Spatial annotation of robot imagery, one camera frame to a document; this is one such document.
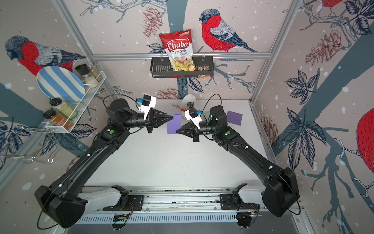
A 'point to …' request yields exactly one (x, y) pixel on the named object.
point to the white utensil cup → (187, 98)
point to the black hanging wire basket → (162, 67)
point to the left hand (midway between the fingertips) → (172, 115)
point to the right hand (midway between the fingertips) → (178, 130)
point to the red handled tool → (177, 106)
